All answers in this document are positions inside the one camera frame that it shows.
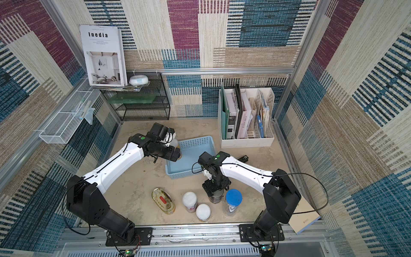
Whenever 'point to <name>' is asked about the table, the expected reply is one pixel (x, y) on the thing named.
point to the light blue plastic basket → (191, 150)
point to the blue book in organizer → (260, 122)
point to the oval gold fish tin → (163, 201)
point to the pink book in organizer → (245, 116)
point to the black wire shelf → (144, 98)
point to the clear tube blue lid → (234, 197)
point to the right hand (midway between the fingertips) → (215, 189)
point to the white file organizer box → (262, 103)
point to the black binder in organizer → (240, 104)
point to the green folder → (225, 114)
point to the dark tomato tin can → (217, 196)
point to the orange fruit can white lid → (203, 212)
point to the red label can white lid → (190, 201)
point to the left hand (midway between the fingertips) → (171, 152)
